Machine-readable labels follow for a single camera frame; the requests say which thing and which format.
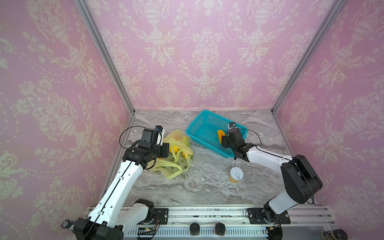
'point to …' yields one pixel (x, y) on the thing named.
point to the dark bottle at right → (336, 234)
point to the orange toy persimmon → (177, 137)
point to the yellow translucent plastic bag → (180, 155)
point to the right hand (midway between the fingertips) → (228, 136)
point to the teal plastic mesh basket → (204, 130)
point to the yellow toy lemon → (176, 149)
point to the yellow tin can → (236, 175)
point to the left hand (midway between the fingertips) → (167, 148)
